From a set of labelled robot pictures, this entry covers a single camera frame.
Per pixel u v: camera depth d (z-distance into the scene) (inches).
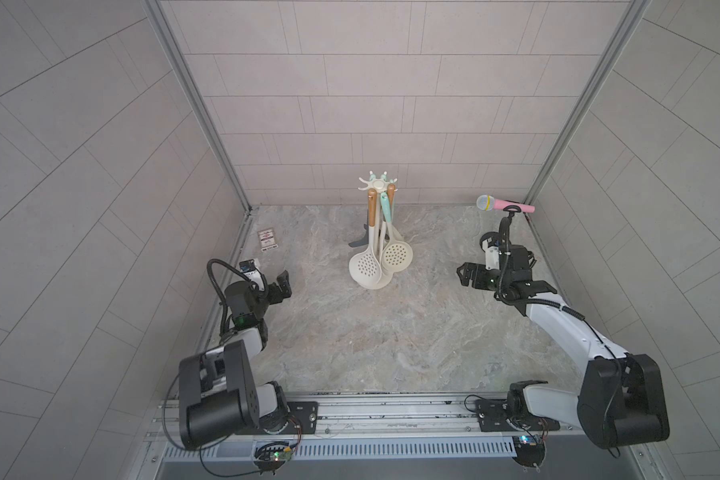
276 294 30.4
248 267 29.0
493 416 28.0
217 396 17.0
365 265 34.1
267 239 41.1
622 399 15.7
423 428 27.9
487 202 35.1
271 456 25.6
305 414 28.0
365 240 31.8
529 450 26.7
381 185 27.3
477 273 29.7
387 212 28.4
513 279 25.3
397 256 34.3
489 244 30.7
